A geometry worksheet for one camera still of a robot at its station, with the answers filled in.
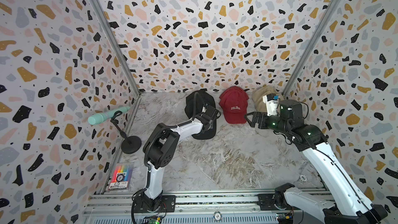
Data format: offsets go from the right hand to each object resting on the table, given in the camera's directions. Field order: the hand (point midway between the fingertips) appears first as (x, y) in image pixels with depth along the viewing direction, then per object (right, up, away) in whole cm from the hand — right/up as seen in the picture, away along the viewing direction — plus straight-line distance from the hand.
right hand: (254, 115), depth 70 cm
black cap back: (-24, +10, +36) cm, 45 cm away
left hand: (-20, -4, +28) cm, 35 cm away
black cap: (-22, -10, +8) cm, 26 cm away
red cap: (-3, +8, +37) cm, 38 cm away
